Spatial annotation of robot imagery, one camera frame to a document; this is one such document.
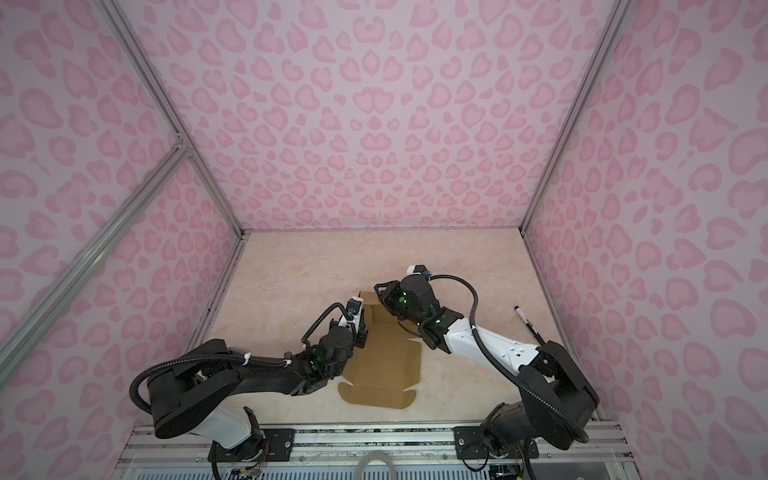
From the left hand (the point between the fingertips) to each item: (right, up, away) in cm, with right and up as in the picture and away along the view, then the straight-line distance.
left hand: (362, 307), depth 84 cm
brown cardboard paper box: (+7, -17, +1) cm, 18 cm away
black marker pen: (+51, -7, +8) cm, 52 cm away
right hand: (+3, +6, -4) cm, 8 cm away
